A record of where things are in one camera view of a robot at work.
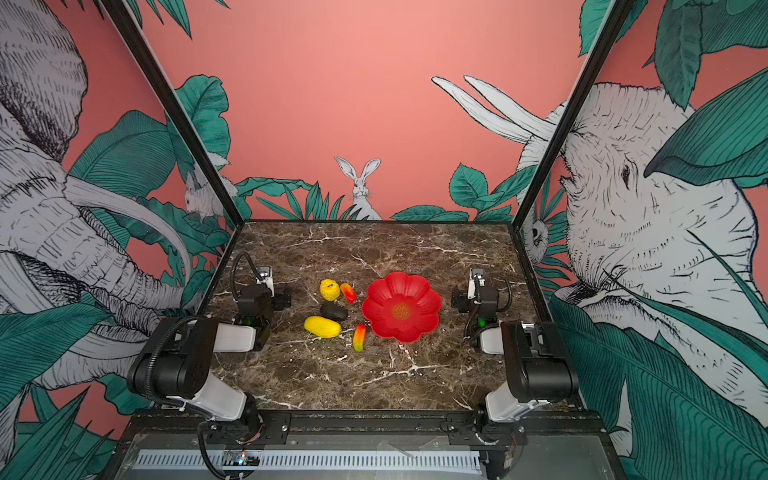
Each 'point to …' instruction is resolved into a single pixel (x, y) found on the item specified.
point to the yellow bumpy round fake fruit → (329, 289)
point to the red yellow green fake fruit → (359, 337)
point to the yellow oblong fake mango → (322, 327)
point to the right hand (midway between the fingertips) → (469, 280)
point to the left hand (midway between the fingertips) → (269, 278)
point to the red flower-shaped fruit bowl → (402, 307)
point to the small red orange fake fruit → (349, 293)
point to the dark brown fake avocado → (334, 311)
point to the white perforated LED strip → (309, 461)
